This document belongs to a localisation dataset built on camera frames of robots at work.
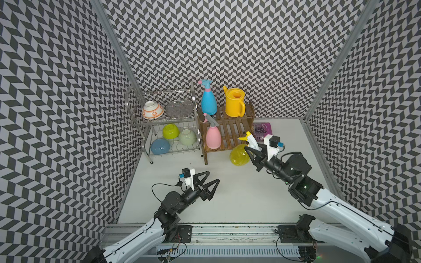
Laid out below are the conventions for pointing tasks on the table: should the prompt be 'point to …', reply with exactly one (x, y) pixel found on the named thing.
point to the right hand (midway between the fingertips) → (247, 147)
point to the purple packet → (261, 129)
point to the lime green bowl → (170, 131)
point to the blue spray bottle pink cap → (209, 101)
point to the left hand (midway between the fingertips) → (214, 178)
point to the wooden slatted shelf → (232, 129)
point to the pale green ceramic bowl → (187, 137)
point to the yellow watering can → (234, 104)
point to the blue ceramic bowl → (160, 147)
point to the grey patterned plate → (179, 108)
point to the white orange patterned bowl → (152, 110)
